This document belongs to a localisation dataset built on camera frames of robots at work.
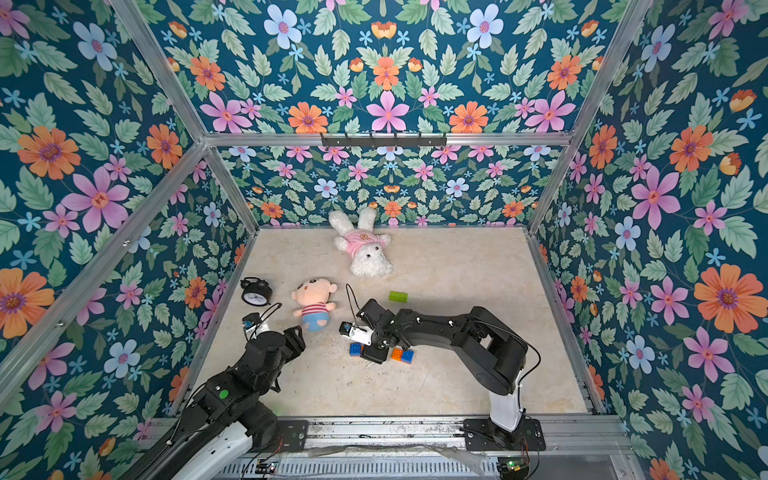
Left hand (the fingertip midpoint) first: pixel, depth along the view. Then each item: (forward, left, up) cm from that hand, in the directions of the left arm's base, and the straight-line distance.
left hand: (301, 332), depth 78 cm
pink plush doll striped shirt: (+14, 0, -5) cm, 15 cm away
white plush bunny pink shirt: (+30, -17, -3) cm, 35 cm away
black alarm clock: (+18, +19, -6) cm, 26 cm away
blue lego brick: (-2, -13, -10) cm, 17 cm away
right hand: (+1, -17, -12) cm, 21 cm away
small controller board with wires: (-28, +10, -15) cm, 33 cm away
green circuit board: (-33, -52, -15) cm, 63 cm away
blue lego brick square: (-5, -28, -10) cm, 30 cm away
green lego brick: (+16, -28, -12) cm, 34 cm away
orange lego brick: (-3, -25, -12) cm, 28 cm away
